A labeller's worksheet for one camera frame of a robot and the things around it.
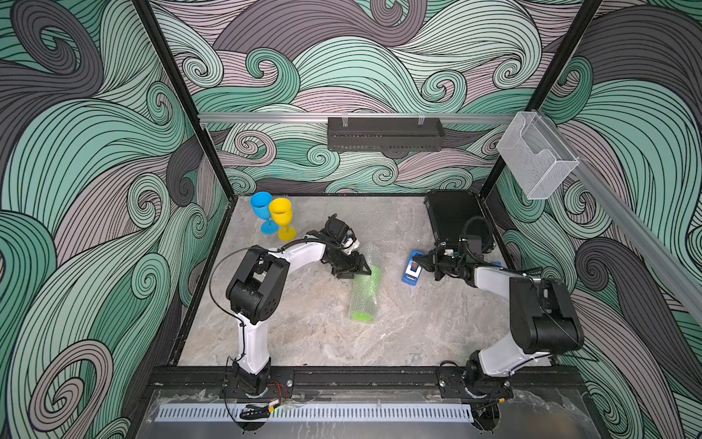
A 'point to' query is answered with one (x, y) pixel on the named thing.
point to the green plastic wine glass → (364, 294)
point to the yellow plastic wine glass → (281, 211)
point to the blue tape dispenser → (412, 270)
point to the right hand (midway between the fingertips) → (411, 256)
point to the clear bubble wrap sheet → (371, 256)
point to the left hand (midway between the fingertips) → (364, 272)
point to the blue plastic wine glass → (260, 201)
